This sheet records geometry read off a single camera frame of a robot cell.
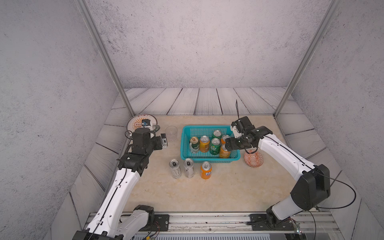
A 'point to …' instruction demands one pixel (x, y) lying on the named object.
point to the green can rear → (217, 134)
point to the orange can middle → (204, 143)
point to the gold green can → (194, 145)
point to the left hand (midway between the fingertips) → (159, 134)
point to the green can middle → (215, 146)
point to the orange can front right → (223, 153)
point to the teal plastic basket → (188, 131)
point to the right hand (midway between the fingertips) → (233, 144)
